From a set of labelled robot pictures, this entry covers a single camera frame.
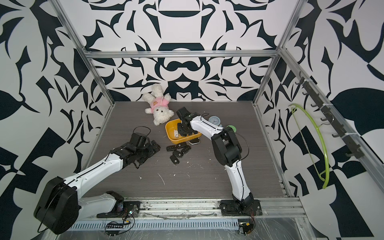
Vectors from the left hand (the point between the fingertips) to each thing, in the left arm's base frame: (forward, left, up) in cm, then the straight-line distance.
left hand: (155, 147), depth 87 cm
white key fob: (+12, -12, -6) cm, 17 cm away
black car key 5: (-1, -12, -7) cm, 14 cm away
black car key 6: (-5, -10, -7) cm, 13 cm away
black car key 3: (+5, -15, -7) cm, 17 cm away
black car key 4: (+2, -17, -7) cm, 19 cm away
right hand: (+15, -15, -2) cm, 21 cm away
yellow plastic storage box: (+20, -8, -7) cm, 23 cm away
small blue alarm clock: (+22, -38, -4) cm, 44 cm away
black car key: (+8, -23, -7) cm, 25 cm away
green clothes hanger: (-26, -71, +19) cm, 78 cm away
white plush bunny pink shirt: (+35, +1, +1) cm, 35 cm away
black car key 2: (+3, -8, -7) cm, 11 cm away
